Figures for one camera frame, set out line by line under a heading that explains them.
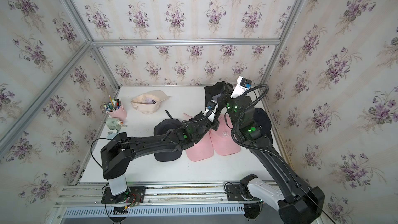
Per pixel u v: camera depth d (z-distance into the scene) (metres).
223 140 0.88
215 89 0.69
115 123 0.91
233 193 0.73
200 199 0.73
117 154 0.50
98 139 0.46
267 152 0.45
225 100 0.60
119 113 0.94
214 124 0.67
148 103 1.08
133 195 0.72
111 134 0.93
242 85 0.55
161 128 0.88
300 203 0.37
